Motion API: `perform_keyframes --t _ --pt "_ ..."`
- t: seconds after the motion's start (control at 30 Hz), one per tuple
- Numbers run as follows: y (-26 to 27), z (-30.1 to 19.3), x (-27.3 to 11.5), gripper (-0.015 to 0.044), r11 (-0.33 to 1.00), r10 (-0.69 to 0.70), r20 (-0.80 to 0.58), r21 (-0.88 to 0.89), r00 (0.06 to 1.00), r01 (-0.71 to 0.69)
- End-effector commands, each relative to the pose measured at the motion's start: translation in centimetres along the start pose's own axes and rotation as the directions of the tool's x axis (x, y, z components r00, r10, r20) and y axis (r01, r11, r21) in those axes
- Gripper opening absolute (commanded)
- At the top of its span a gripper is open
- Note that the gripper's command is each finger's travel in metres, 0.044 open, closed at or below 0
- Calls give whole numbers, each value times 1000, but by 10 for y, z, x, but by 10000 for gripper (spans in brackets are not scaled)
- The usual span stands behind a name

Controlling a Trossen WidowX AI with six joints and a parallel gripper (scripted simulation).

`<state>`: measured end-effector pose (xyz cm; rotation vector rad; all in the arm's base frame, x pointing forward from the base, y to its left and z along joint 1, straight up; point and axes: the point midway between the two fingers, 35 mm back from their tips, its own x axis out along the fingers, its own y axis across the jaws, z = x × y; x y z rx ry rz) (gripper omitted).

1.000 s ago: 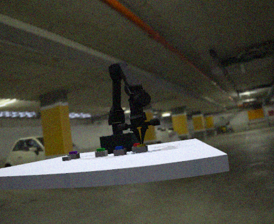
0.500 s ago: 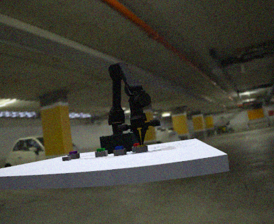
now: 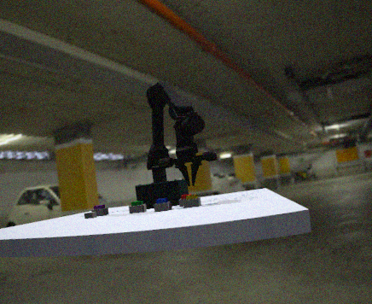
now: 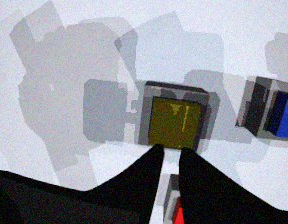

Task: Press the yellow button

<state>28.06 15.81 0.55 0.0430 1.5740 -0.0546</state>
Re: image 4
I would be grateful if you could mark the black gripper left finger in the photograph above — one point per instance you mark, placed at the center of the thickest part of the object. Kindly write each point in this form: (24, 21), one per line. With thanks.
(125, 199)

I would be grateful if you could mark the yellow button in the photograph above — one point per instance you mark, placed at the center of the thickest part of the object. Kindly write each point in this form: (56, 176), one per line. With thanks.
(172, 115)

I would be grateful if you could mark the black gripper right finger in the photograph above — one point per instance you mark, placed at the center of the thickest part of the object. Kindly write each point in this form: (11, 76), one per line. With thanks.
(210, 197)

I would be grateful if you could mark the red button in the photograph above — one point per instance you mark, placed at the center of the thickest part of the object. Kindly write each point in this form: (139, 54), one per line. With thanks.
(172, 202)

